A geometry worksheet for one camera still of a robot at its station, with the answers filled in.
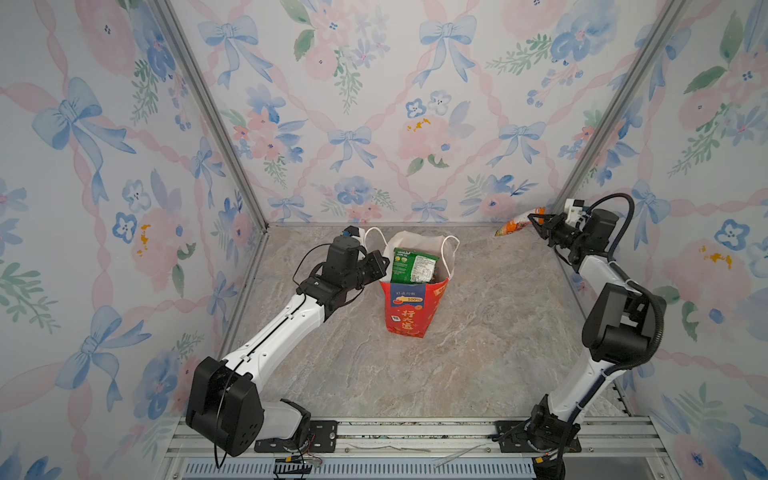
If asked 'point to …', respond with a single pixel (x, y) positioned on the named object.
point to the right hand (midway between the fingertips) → (528, 213)
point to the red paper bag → (410, 309)
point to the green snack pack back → (413, 267)
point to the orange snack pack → (514, 225)
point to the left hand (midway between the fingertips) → (393, 256)
